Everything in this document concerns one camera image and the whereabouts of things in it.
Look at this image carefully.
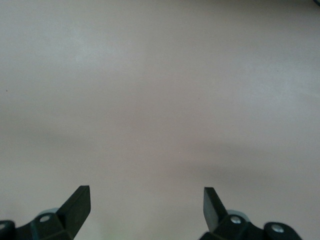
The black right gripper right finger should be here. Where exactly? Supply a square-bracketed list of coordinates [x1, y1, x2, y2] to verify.
[199, 186, 304, 240]

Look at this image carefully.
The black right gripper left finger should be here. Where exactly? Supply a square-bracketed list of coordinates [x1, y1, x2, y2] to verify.
[0, 185, 91, 240]

